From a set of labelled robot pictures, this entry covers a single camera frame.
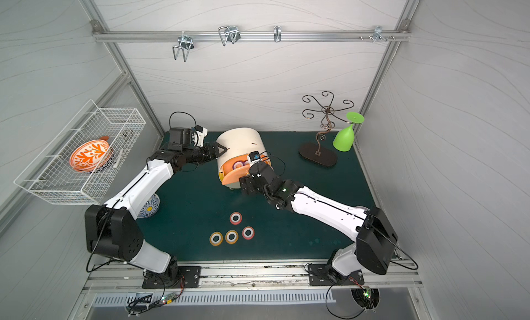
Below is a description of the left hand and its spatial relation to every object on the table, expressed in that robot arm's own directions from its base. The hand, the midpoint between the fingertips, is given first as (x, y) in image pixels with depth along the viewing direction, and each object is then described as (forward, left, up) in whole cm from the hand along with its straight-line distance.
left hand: (222, 151), depth 83 cm
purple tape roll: (-3, -6, -4) cm, 8 cm away
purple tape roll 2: (-2, -9, -4) cm, 11 cm away
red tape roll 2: (-25, -11, -22) cm, 35 cm away
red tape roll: (-19, -5, -23) cm, 30 cm away
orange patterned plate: (-12, +40, +12) cm, 43 cm away
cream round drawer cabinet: (+9, -7, -3) cm, 12 cm away
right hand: (-10, -12, -2) cm, 15 cm away
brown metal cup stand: (+19, -40, -22) cm, 49 cm away
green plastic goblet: (+8, -52, -1) cm, 52 cm away
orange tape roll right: (-27, -4, -22) cm, 35 cm away
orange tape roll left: (-28, +2, -22) cm, 36 cm away
